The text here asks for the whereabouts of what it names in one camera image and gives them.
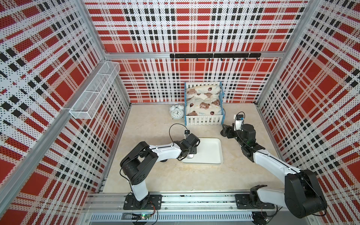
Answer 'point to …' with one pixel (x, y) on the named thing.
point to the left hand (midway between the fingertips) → (193, 147)
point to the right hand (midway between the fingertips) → (229, 123)
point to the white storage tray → (209, 151)
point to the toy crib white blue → (204, 103)
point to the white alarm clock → (176, 111)
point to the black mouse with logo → (163, 161)
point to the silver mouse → (190, 156)
